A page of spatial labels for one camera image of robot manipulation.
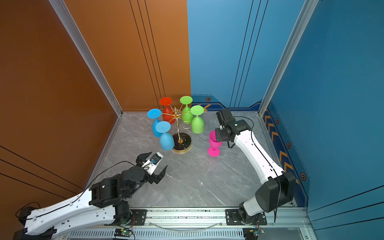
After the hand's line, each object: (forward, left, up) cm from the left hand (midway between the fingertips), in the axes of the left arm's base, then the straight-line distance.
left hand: (158, 158), depth 69 cm
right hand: (+16, -31, -2) cm, 35 cm away
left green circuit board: (-26, +16, -25) cm, 40 cm away
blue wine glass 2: (+11, -2, -2) cm, 11 cm away
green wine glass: (+23, -18, -1) cm, 29 cm away
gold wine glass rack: (+23, -8, -20) cm, 32 cm away
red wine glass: (+24, -2, +5) cm, 25 cm away
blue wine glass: (+23, +5, +6) cm, 24 cm away
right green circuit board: (-26, -44, -23) cm, 56 cm away
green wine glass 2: (+30, -12, -4) cm, 32 cm away
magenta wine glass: (+14, -28, -16) cm, 36 cm away
